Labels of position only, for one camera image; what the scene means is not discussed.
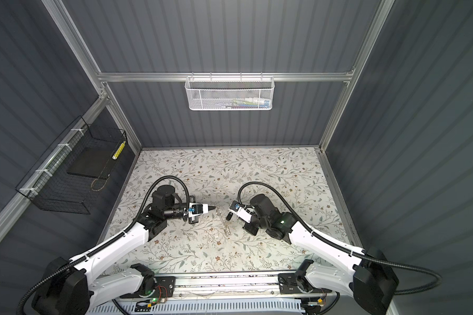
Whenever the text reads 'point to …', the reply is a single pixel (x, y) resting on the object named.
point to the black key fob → (228, 216)
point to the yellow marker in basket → (116, 153)
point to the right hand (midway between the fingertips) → (243, 216)
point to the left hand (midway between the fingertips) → (213, 203)
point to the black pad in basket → (93, 161)
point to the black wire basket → (71, 176)
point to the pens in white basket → (246, 103)
